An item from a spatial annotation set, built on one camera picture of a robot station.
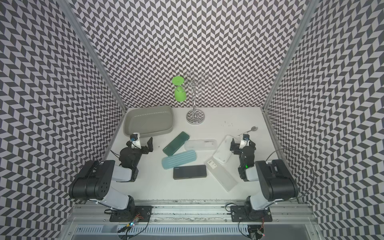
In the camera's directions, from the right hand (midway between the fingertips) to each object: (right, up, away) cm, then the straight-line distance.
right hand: (241, 141), depth 92 cm
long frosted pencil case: (-12, -19, -3) cm, 22 cm away
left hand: (-60, +2, -1) cm, 60 cm away
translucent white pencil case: (-25, -3, +5) cm, 25 cm away
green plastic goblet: (-39, +33, +9) cm, 52 cm away
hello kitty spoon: (+12, +7, +12) cm, 19 cm away
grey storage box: (-63, +12, +15) cm, 66 cm away
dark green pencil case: (-41, -2, +4) cm, 42 cm away
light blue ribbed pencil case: (-44, -12, -5) cm, 45 cm away
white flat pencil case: (-11, -7, 0) cm, 13 cm away
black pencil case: (-31, -17, -7) cm, 36 cm away
